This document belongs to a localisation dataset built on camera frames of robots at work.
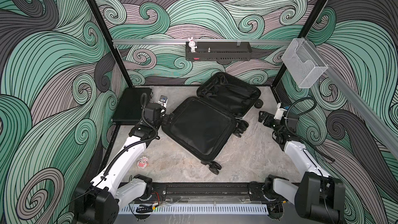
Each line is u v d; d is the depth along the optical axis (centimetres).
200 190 75
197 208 70
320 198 43
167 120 71
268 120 76
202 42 92
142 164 79
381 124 53
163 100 68
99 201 37
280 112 74
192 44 88
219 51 95
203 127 88
